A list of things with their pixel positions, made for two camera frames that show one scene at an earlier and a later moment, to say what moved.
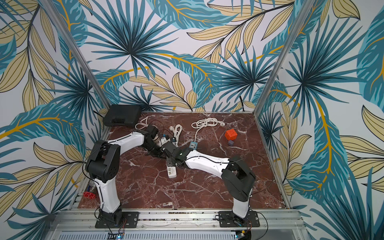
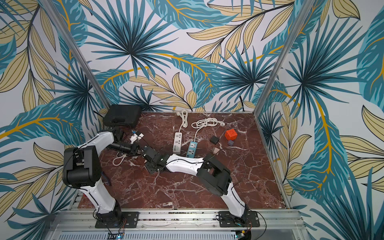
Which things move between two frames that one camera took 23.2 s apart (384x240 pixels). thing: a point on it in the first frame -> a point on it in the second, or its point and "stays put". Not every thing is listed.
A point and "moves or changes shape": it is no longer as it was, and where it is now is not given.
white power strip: x=171 y=167 moves or changes shape
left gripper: x=159 y=154 -> x=134 y=149
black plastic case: x=122 y=115 stays put
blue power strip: x=193 y=145 stays put
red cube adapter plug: x=231 y=134 stays put
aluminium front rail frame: x=282 y=224 stays put
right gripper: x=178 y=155 -> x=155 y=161
